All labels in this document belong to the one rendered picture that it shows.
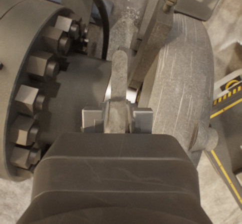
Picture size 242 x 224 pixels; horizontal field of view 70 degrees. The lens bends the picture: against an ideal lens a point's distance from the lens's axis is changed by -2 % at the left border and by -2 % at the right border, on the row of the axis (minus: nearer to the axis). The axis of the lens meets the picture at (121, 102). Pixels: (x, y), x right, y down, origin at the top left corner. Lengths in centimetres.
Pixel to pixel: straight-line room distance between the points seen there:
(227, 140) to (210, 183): 73
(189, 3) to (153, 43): 13
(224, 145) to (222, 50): 60
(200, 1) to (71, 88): 35
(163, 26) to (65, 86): 30
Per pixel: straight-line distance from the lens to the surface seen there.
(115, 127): 17
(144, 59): 36
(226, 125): 114
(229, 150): 124
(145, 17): 59
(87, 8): 96
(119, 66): 16
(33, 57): 42
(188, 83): 31
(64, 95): 49
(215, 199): 200
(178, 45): 34
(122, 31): 119
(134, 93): 43
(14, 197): 208
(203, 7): 43
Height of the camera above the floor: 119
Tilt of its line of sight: 70 degrees down
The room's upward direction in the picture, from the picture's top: 178 degrees counter-clockwise
